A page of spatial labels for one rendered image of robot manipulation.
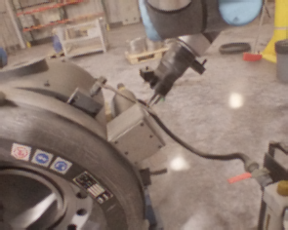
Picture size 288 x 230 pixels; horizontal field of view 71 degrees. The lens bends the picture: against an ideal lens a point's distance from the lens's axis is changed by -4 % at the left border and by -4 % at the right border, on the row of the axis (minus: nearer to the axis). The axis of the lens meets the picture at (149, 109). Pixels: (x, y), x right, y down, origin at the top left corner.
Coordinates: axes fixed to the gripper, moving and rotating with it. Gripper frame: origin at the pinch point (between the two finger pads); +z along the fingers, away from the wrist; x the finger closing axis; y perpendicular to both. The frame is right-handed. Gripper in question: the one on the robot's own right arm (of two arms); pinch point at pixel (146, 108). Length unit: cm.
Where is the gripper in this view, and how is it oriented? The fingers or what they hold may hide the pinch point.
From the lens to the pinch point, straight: 61.9
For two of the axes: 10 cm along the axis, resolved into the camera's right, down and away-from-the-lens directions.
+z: -6.2, 7.6, 2.0
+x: 4.1, 5.2, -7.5
